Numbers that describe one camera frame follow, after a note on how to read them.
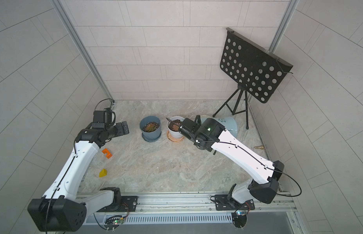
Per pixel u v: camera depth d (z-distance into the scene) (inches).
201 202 28.7
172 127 35.3
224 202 27.2
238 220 26.7
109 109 26.3
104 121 22.4
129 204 27.9
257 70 27.9
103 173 30.4
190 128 19.0
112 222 25.9
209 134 16.5
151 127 35.9
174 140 36.9
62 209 14.1
